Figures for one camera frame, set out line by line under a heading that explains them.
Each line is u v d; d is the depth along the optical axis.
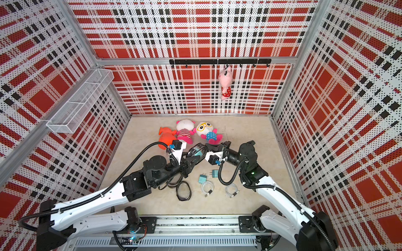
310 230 0.38
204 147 0.66
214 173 0.88
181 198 0.80
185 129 1.05
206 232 0.73
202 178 0.87
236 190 0.84
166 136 0.99
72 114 0.71
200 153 0.64
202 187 0.83
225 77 0.90
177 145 0.54
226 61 0.89
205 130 1.04
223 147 0.62
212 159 0.55
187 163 0.58
